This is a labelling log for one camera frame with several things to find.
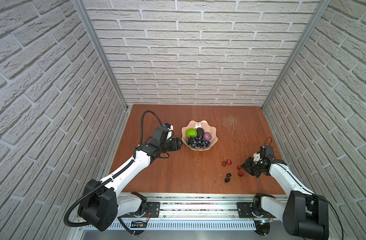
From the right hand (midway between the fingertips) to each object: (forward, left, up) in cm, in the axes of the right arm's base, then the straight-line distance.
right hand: (242, 165), depth 87 cm
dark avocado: (+24, +22, +2) cm, 33 cm away
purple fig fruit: (+20, +18, +4) cm, 27 cm away
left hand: (+12, +37, +13) cm, 41 cm away
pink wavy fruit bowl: (+28, +17, +1) cm, 33 cm away
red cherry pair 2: (-4, +2, -2) cm, 5 cm away
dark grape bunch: (+16, +25, +4) cm, 30 cm away
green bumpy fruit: (+23, +29, +5) cm, 37 cm away
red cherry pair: (+3, +10, -2) cm, 11 cm away
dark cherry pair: (-7, +11, 0) cm, 13 cm away
